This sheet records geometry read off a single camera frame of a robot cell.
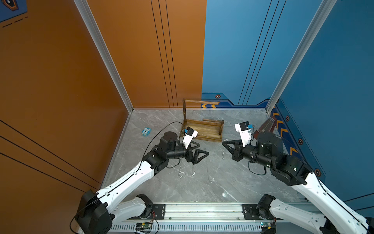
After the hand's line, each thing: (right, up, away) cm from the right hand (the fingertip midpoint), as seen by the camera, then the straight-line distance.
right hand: (223, 143), depth 62 cm
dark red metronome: (+35, +7, +30) cm, 47 cm away
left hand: (-8, -4, +8) cm, 12 cm away
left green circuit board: (-37, -42, +9) cm, 57 cm away
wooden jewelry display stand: (-2, +4, +46) cm, 46 cm away
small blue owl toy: (-47, +2, +43) cm, 64 cm away
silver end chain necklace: (-20, -23, +23) cm, 38 cm away
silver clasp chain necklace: (-12, -21, +25) cm, 35 cm away
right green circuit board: (+24, -42, +10) cm, 50 cm away
